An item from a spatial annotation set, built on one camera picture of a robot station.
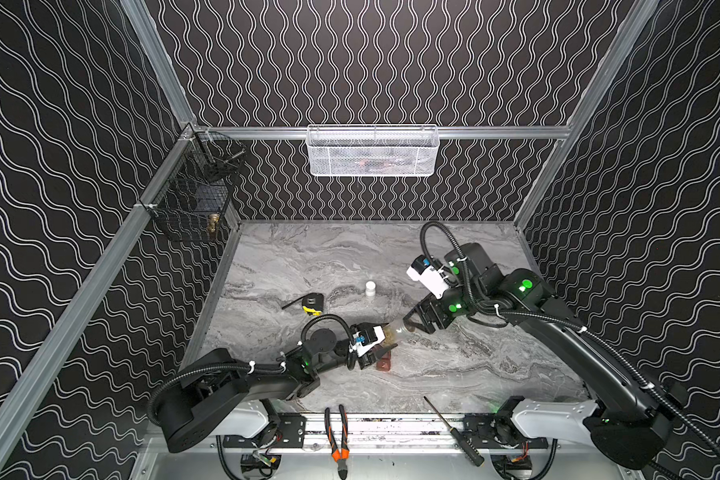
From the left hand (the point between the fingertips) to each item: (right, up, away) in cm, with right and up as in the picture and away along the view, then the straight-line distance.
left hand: (398, 338), depth 72 cm
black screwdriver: (+18, -27, -3) cm, 33 cm away
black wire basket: (-63, +36, +23) cm, 77 cm away
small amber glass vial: (-2, -1, +3) cm, 4 cm away
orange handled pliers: (-14, -27, -2) cm, 31 cm away
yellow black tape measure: (-25, +5, +22) cm, 34 cm away
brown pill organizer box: (-3, -11, +13) cm, 17 cm away
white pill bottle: (-6, +10, +22) cm, 25 cm away
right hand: (+3, +7, -4) cm, 9 cm away
